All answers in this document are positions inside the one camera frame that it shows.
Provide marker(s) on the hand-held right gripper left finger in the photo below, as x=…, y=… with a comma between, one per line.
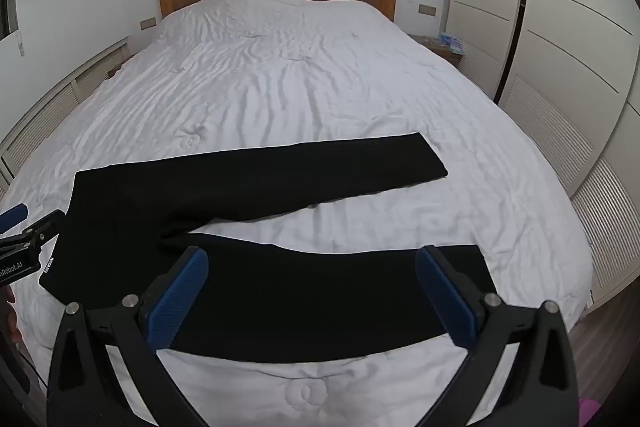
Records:
x=177, y=299

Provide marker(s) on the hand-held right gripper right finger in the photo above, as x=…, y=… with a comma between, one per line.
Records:
x=447, y=302

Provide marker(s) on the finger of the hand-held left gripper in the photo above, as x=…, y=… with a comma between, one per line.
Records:
x=47, y=227
x=14, y=215

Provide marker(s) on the black pants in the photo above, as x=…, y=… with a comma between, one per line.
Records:
x=300, y=302

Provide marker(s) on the person's left hand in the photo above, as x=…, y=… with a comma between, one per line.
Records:
x=14, y=322

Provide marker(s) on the white louvered cabinet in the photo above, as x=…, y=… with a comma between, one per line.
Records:
x=45, y=107

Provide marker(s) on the pink cloth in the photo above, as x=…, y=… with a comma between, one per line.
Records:
x=589, y=414

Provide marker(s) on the white bed duvet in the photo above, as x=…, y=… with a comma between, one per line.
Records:
x=280, y=82

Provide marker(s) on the wooden nightstand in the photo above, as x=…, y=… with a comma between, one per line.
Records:
x=442, y=53

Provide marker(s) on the blue box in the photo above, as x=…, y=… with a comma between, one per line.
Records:
x=451, y=41

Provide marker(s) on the wall socket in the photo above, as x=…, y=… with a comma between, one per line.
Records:
x=427, y=9
x=148, y=23

